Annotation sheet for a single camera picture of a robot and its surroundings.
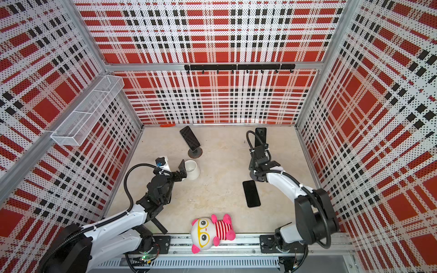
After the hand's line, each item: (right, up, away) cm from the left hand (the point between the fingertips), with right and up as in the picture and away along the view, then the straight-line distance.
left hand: (178, 161), depth 83 cm
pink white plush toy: (+16, -29, -13) cm, 35 cm away
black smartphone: (+37, -18, +6) cm, 42 cm away
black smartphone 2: (+44, +14, +13) cm, 48 cm away
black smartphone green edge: (+1, +12, +19) cm, 22 cm away
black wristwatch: (-8, -31, -3) cm, 32 cm away
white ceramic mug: (+6, -5, +6) cm, 10 cm away
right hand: (+42, -2, +7) cm, 43 cm away
